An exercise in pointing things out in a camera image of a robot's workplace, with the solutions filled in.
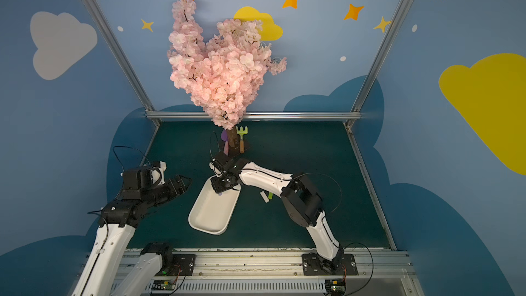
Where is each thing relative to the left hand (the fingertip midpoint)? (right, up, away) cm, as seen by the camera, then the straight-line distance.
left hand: (185, 181), depth 75 cm
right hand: (+9, -4, +12) cm, 16 cm away
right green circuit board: (+56, -38, -2) cm, 68 cm away
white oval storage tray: (+6, -17, +14) cm, 22 cm away
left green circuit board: (-7, -37, -3) cm, 37 cm away
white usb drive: (+30, -11, +17) cm, 36 cm away
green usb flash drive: (+32, -10, +18) cm, 38 cm away
